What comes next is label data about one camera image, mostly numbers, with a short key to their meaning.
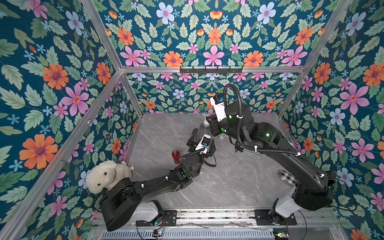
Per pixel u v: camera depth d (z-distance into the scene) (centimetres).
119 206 41
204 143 61
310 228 75
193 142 68
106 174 72
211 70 93
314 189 40
